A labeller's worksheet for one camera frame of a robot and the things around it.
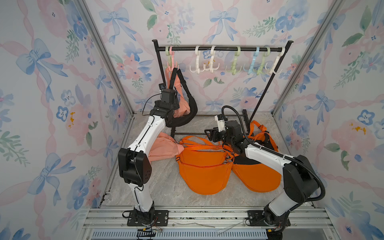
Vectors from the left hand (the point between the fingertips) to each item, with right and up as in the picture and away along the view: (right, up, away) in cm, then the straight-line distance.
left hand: (169, 99), depth 86 cm
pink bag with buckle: (-5, -29, +13) cm, 32 cm away
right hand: (+24, -17, +1) cm, 29 cm away
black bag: (+4, -12, +14) cm, 18 cm away
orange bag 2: (+18, -31, +15) cm, 39 cm away
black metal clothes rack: (+57, +6, 0) cm, 57 cm away
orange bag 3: (+49, -44, -3) cm, 66 cm away
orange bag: (+21, -39, +5) cm, 45 cm away
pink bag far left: (+8, -4, +6) cm, 11 cm away
